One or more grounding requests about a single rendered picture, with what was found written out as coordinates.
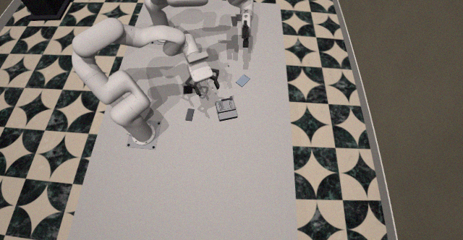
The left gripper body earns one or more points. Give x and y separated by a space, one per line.
248 17

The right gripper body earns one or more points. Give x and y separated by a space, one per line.
200 71

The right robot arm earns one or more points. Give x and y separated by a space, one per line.
108 89

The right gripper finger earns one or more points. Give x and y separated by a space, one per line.
214 78
193 86

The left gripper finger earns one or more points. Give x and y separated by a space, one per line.
245 43
244 30

